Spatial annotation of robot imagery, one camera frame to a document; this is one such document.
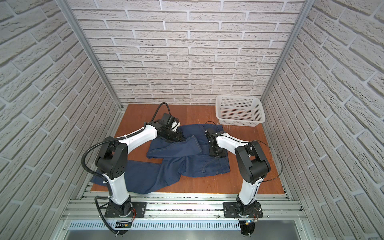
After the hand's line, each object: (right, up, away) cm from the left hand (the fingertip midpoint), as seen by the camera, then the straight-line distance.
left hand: (183, 137), depth 91 cm
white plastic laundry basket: (+43, +19, +26) cm, 54 cm away
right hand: (+22, -11, +2) cm, 25 cm away
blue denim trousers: (+5, -11, -2) cm, 13 cm away
